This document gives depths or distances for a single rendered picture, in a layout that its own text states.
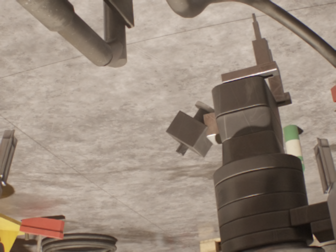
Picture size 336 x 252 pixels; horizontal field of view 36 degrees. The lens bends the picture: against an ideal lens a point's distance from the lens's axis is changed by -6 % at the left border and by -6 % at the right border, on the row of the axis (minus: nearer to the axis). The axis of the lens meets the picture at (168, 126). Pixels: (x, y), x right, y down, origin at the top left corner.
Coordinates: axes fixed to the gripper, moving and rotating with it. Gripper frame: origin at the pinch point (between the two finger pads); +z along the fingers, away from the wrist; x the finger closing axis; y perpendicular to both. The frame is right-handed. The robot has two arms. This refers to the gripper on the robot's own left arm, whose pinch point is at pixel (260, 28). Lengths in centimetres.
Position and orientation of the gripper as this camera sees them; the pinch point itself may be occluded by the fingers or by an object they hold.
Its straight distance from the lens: 50.2
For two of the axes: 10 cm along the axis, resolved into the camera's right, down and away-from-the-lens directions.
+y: -9.3, 2.3, 3.0
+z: -0.9, -9.1, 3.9
